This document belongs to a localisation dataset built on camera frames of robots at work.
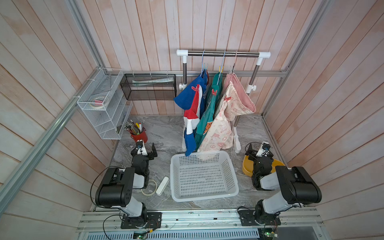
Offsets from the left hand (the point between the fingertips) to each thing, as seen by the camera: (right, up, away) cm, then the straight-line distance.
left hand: (146, 145), depth 91 cm
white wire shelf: (-15, +20, -17) cm, 30 cm away
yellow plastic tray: (+61, -12, -6) cm, 63 cm away
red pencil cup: (-7, +5, +13) cm, 15 cm away
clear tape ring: (+8, -23, -9) cm, 26 cm away
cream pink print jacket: (+53, +26, -8) cm, 60 cm away
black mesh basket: (-2, +40, +13) cm, 42 cm away
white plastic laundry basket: (+35, -18, -3) cm, 39 cm away
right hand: (+69, +1, -2) cm, 69 cm away
